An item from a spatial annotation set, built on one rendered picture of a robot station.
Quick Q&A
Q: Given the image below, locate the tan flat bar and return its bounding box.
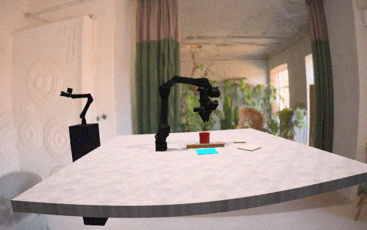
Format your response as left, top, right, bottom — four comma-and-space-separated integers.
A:
186, 143, 225, 148

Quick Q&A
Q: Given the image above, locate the red cup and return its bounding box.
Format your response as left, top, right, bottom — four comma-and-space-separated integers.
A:
199, 133, 210, 144

